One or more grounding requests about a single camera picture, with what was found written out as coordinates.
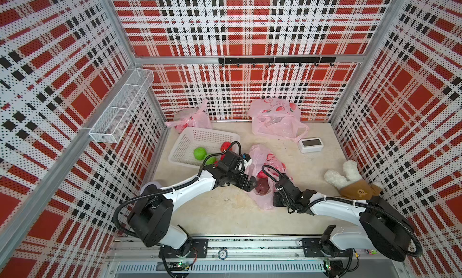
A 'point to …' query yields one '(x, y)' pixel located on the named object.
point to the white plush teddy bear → (352, 184)
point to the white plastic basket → (189, 138)
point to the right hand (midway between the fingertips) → (277, 196)
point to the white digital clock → (308, 145)
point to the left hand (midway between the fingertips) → (251, 181)
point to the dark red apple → (262, 186)
